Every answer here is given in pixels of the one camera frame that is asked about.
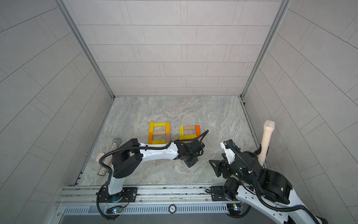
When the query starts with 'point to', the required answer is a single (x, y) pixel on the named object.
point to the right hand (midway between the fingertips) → (214, 161)
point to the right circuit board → (234, 209)
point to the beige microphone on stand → (269, 126)
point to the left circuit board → (115, 209)
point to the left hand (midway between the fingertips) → (195, 160)
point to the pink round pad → (99, 156)
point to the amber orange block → (168, 127)
